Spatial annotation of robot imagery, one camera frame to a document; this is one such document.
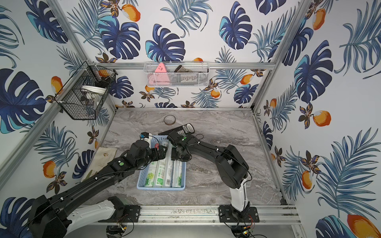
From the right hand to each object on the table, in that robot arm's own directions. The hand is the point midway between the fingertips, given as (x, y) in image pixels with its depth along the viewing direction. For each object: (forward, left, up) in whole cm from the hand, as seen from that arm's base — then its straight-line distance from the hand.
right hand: (176, 158), depth 89 cm
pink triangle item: (+38, +10, +31) cm, 50 cm away
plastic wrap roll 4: (-10, -1, +2) cm, 11 cm away
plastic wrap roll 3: (-10, +4, -1) cm, 11 cm away
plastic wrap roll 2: (-7, +9, -1) cm, 11 cm away
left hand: (-1, +7, +13) cm, 15 cm away
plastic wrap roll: (-7, +14, -1) cm, 15 cm away
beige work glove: (+3, +47, -4) cm, 48 cm away
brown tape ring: (+35, +9, -4) cm, 36 cm away
